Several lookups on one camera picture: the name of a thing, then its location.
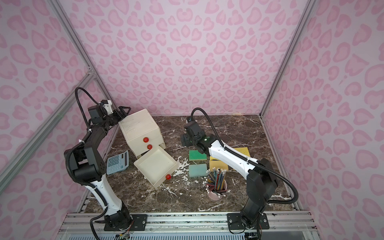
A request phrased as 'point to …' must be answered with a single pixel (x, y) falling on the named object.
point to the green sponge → (195, 155)
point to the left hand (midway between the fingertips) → (128, 109)
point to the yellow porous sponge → (211, 158)
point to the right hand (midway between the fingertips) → (190, 135)
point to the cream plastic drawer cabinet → (136, 124)
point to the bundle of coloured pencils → (214, 182)
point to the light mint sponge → (197, 170)
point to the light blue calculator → (117, 162)
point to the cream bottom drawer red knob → (156, 166)
